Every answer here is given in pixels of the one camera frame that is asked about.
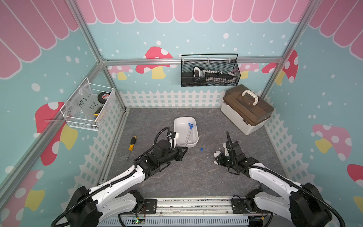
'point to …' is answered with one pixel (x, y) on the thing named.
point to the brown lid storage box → (246, 109)
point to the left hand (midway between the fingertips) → (187, 151)
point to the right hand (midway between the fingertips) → (215, 158)
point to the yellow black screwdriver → (131, 147)
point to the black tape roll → (103, 97)
